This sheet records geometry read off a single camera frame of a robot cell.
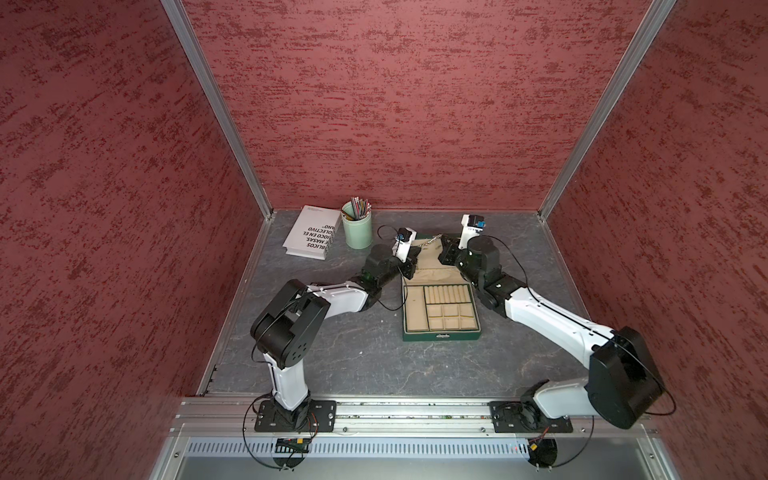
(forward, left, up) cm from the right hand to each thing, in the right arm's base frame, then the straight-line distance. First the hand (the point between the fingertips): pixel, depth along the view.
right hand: (439, 242), depth 83 cm
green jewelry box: (-11, 0, -17) cm, 20 cm away
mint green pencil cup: (+15, +25, -13) cm, 32 cm away
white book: (+19, +44, -17) cm, 51 cm away
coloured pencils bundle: (+22, +25, -7) cm, 34 cm away
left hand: (+1, +6, -6) cm, 9 cm away
